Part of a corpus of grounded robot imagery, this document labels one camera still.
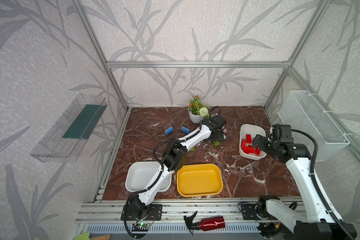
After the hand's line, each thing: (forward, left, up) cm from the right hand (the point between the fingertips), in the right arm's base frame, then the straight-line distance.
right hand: (261, 139), depth 78 cm
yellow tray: (-15, +32, -18) cm, 40 cm away
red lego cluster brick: (+9, +2, -19) cm, 21 cm away
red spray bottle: (-35, +29, -14) cm, 48 cm away
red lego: (+12, -2, -19) cm, 22 cm away
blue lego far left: (+19, +52, -18) cm, 58 cm away
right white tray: (+18, -7, -18) cm, 26 cm away
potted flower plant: (+29, +33, -9) cm, 45 cm away
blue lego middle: (+19, +41, -18) cm, 49 cm away
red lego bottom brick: (+2, -5, -18) cm, 19 cm away
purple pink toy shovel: (+19, +13, -19) cm, 30 cm away
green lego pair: (+5, +36, -19) cm, 41 cm away
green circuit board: (-36, +61, -19) cm, 73 cm away
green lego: (+9, +20, -19) cm, 29 cm away
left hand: (+13, +18, -15) cm, 27 cm away
